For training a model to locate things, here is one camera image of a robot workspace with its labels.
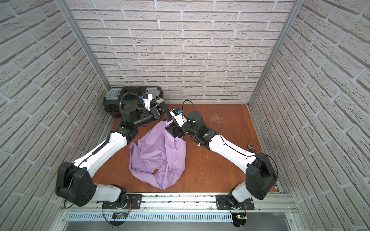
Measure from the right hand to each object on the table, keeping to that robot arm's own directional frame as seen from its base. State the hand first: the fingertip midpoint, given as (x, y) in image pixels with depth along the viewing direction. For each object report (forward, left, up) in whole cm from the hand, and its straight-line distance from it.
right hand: (172, 123), depth 76 cm
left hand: (+4, 0, +9) cm, 10 cm away
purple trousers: (-11, +10, -17) cm, 23 cm away
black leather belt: (+7, +5, +9) cm, 12 cm away
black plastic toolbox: (+32, +44, -6) cm, 55 cm away
